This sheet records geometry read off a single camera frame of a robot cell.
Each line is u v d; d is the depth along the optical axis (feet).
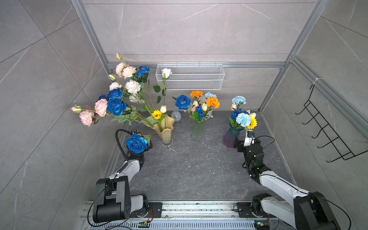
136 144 1.67
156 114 2.67
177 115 3.52
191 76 3.30
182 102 2.01
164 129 2.67
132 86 2.25
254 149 2.36
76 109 1.79
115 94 1.94
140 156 2.15
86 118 1.87
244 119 2.25
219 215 2.39
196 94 2.68
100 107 1.88
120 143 2.11
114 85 2.20
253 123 2.51
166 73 2.55
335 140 2.07
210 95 2.65
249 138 2.30
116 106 1.88
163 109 2.49
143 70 2.36
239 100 2.47
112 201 1.37
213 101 2.45
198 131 3.20
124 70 2.25
